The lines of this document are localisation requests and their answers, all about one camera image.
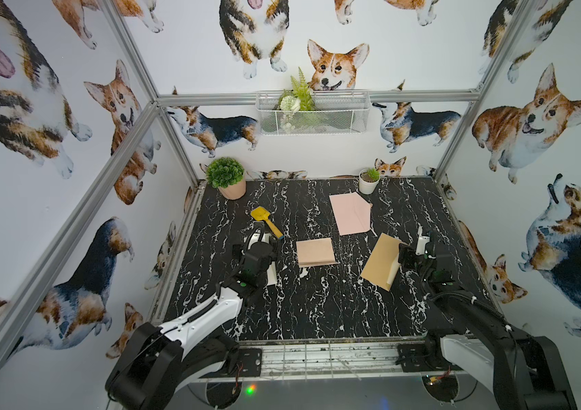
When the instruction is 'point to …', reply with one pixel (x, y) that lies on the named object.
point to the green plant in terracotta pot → (226, 174)
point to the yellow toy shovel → (261, 213)
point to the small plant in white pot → (368, 180)
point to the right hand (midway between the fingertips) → (410, 242)
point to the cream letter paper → (394, 269)
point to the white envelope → (256, 237)
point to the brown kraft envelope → (378, 268)
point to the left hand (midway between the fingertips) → (259, 233)
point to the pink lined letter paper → (315, 252)
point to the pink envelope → (352, 213)
